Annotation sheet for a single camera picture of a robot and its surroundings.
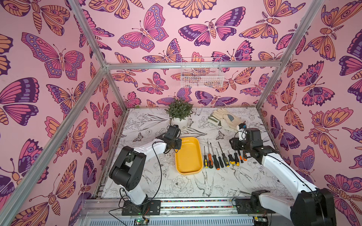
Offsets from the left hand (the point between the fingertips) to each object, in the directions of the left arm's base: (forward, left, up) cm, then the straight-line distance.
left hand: (179, 141), depth 95 cm
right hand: (-4, -32, +9) cm, 33 cm away
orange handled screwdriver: (-14, -23, -2) cm, 27 cm away
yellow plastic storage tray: (-10, -7, -7) cm, 14 cm away
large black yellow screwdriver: (-12, -30, -3) cm, 32 cm away
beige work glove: (+21, -39, -2) cm, 44 cm away
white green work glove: (+20, -30, -3) cm, 36 cm away
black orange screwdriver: (-15, -20, -2) cm, 25 cm away
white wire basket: (+43, -16, +21) cm, 51 cm away
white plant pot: (+17, -1, -3) cm, 18 cm away
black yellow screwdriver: (-12, -17, -3) cm, 21 cm away
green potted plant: (+15, 0, +16) cm, 22 cm away
